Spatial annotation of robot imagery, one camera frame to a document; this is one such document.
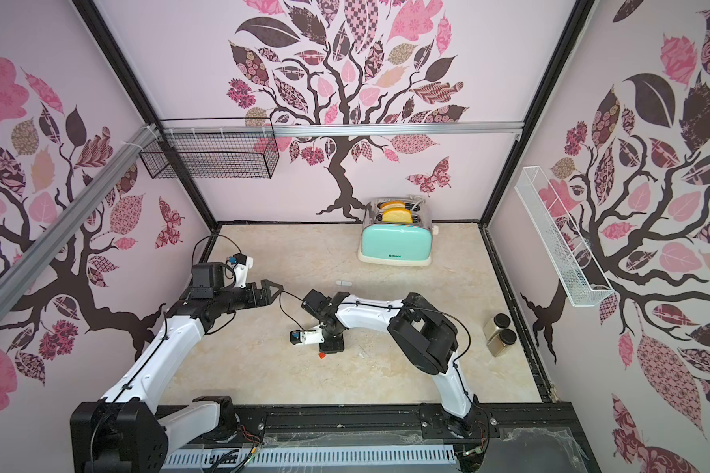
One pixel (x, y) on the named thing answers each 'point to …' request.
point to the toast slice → (397, 216)
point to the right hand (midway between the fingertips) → (329, 343)
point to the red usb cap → (321, 355)
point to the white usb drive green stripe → (343, 283)
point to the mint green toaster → (395, 244)
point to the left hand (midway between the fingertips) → (270, 295)
